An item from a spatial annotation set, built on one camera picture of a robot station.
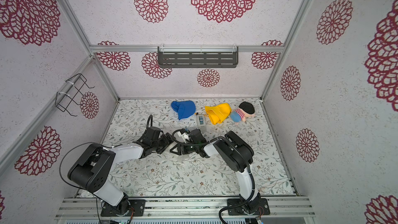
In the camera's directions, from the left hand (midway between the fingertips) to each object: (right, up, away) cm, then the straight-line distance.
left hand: (173, 141), depth 94 cm
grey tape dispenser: (+17, +12, +9) cm, 22 cm away
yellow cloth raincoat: (+28, +17, +6) cm, 33 cm away
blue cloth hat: (+6, +20, +16) cm, 26 cm away
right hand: (0, -5, -4) cm, 6 cm away
